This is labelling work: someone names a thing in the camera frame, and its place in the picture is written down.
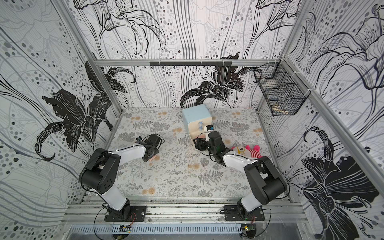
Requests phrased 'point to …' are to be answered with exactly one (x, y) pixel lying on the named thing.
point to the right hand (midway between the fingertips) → (200, 138)
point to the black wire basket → (283, 91)
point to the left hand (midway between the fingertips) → (153, 154)
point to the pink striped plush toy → (254, 152)
